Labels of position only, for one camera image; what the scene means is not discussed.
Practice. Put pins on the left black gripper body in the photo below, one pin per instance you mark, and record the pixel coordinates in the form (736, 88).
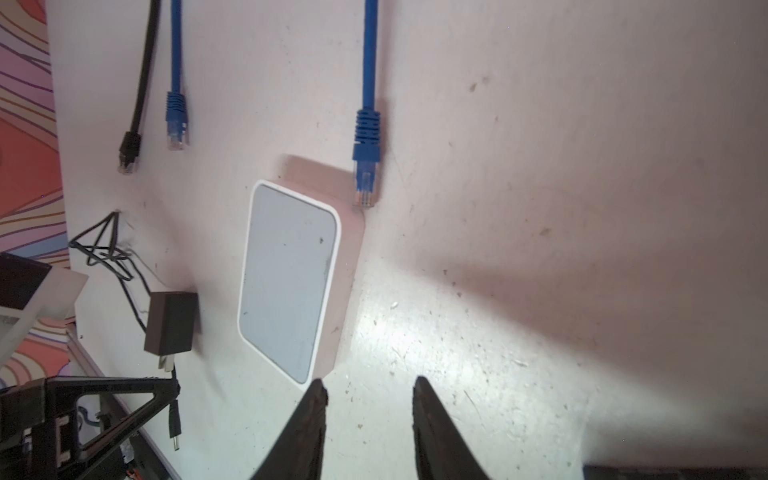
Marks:
(78, 420)

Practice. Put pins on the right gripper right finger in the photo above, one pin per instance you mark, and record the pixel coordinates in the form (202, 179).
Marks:
(440, 450)

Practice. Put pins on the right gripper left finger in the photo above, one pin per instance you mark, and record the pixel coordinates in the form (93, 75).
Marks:
(298, 451)

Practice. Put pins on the left black power adapter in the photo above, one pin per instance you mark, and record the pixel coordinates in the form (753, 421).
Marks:
(168, 322)

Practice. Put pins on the white small network switch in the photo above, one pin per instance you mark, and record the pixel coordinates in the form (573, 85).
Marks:
(301, 254)

